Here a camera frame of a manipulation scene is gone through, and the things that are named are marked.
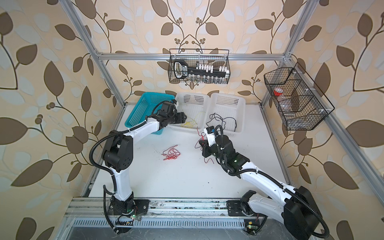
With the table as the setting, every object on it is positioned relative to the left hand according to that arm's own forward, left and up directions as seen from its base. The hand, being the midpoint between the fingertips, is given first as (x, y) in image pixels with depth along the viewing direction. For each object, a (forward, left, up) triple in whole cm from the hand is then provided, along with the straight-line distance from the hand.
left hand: (184, 115), depth 95 cm
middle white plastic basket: (+21, -8, -15) cm, 27 cm away
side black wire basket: (-7, -60, +20) cm, 64 cm away
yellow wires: (+3, -2, -14) cm, 15 cm away
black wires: (+7, -21, -8) cm, 24 cm away
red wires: (-20, +6, -14) cm, 25 cm away
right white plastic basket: (+18, -32, -14) cm, 39 cm away
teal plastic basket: (+21, +32, -13) cm, 41 cm away
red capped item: (+2, -53, +19) cm, 56 cm away
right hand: (-22, -11, +3) cm, 25 cm away
